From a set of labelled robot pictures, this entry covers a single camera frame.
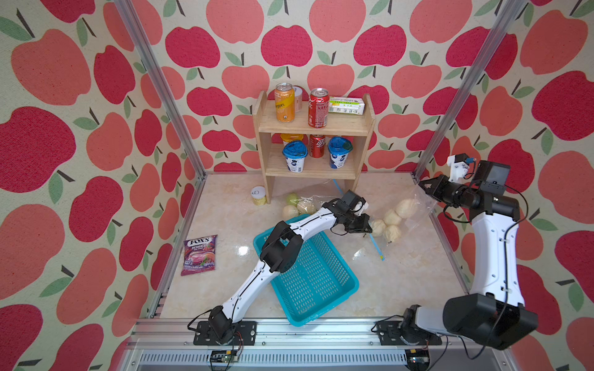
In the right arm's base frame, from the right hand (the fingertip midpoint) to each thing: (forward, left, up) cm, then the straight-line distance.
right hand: (424, 188), depth 72 cm
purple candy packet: (-17, +78, -28) cm, 85 cm away
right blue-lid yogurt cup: (+19, +27, -1) cm, 33 cm away
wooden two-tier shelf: (+22, +54, -10) cm, 59 cm away
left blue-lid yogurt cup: (+16, +43, -2) cm, 46 cm away
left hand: (-4, +9, -26) cm, 28 cm away
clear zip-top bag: (-4, +2, -24) cm, 24 cm away
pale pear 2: (+2, +4, -20) cm, 20 cm away
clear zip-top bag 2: (+8, +37, -24) cm, 45 cm away
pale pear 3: (+8, -3, -21) cm, 23 cm away
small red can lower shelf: (+23, +35, -3) cm, 42 cm away
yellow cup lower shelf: (+24, +46, -1) cm, 52 cm away
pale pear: (0, +8, -24) cm, 26 cm away
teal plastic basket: (-20, +29, -32) cm, 48 cm away
